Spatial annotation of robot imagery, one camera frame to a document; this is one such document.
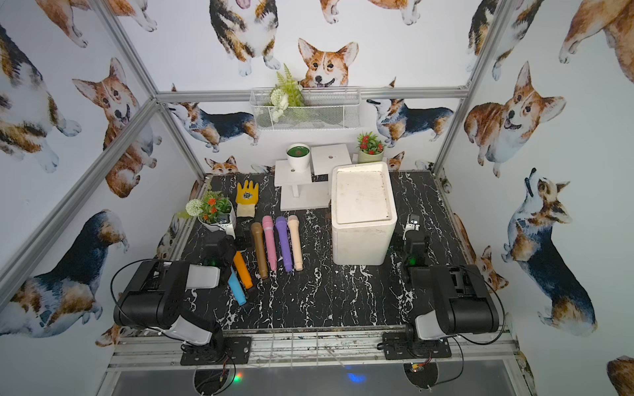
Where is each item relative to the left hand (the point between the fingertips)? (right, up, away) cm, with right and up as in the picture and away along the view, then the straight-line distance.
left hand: (239, 222), depth 94 cm
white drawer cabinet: (+46, +5, -16) cm, 48 cm away
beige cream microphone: (+21, -4, +4) cm, 21 cm away
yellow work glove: (-2, +9, +16) cm, 18 cm away
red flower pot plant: (+50, +28, +1) cm, 58 cm away
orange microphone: (+3, -16, -5) cm, 17 cm away
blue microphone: (+3, -21, -10) cm, 23 cm away
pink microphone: (+10, -1, +6) cm, 11 cm away
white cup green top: (+22, +26, +1) cm, 34 cm away
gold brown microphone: (+6, -4, +4) cm, 8 cm away
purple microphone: (+15, -3, +5) cm, 16 cm away
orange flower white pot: (-8, +5, -7) cm, 12 cm away
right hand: (+63, -1, -1) cm, 63 cm away
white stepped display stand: (+20, +13, +14) cm, 28 cm away
